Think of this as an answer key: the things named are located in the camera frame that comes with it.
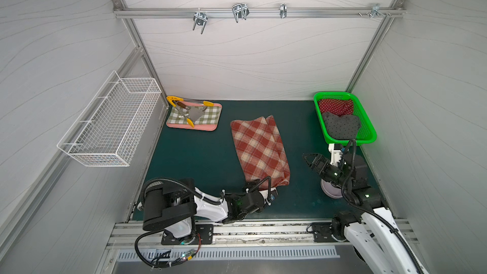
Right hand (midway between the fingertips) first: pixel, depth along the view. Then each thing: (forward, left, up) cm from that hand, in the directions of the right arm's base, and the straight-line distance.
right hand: (307, 159), depth 76 cm
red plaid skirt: (+12, +18, -15) cm, 26 cm away
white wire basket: (0, +75, +15) cm, 77 cm away
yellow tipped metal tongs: (+45, +74, -12) cm, 87 cm away
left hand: (-7, +19, -14) cm, 25 cm away
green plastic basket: (+23, -37, -12) cm, 45 cm away
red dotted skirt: (+41, -26, -10) cm, 49 cm away
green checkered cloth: (+36, +49, -16) cm, 63 cm away
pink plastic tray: (+27, +55, -16) cm, 63 cm away
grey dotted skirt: (+24, -24, -9) cm, 36 cm away
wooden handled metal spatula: (+37, +60, -15) cm, 72 cm away
